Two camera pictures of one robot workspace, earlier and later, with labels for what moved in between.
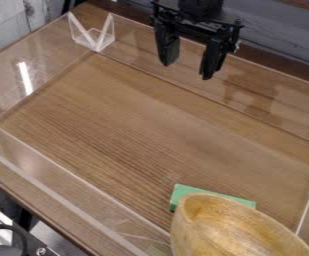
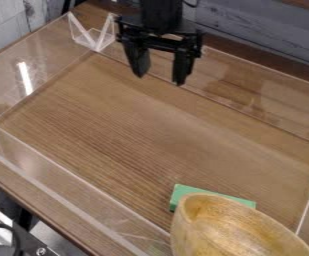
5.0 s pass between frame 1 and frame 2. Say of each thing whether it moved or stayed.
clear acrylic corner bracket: stayed
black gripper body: moved
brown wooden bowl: stayed
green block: stayed
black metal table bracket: stayed
